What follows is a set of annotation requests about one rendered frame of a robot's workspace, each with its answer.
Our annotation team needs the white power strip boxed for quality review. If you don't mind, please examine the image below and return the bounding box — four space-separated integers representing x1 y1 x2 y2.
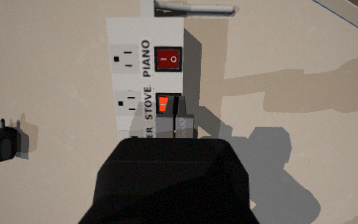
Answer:
106 0 234 142

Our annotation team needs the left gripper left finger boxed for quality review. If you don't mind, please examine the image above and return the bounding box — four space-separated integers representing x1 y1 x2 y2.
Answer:
155 96 177 138

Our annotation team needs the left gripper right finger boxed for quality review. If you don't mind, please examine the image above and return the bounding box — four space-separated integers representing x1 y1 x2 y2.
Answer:
175 96 194 138

